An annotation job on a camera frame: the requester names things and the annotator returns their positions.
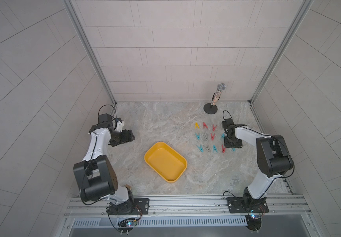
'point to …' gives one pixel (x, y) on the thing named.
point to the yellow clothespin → (196, 125)
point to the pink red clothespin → (213, 128)
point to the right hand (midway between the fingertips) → (231, 144)
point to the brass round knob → (128, 186)
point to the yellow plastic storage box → (165, 161)
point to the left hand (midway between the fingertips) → (129, 135)
